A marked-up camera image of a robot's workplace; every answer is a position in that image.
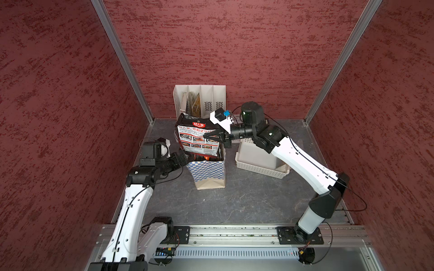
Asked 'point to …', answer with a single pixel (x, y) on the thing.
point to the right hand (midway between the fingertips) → (205, 138)
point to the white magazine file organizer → (212, 97)
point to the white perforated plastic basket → (256, 158)
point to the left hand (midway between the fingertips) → (183, 163)
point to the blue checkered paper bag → (208, 171)
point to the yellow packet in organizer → (196, 106)
